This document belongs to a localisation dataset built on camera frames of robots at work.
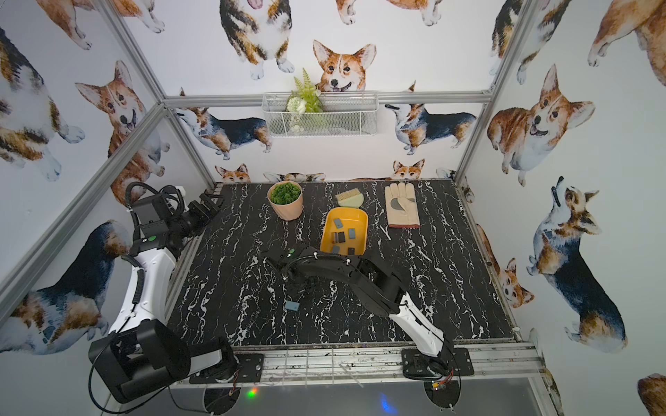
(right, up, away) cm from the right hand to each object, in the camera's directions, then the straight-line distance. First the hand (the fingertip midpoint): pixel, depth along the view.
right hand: (298, 290), depth 88 cm
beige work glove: (+40, +29, +24) cm, 55 cm away
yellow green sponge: (+18, +32, +27) cm, 45 cm away
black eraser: (+18, +12, +10) cm, 24 cm away
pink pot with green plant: (-7, +31, +14) cm, 35 cm away
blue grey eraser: (+13, +21, +19) cm, 31 cm away
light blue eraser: (+19, +18, +16) cm, 30 cm away
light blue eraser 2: (+12, +12, +11) cm, 20 cm away
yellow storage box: (+15, +20, +18) cm, 31 cm away
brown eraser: (+13, +16, +14) cm, 25 cm away
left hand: (-21, +31, -10) cm, 39 cm away
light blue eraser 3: (-2, -4, -2) cm, 5 cm away
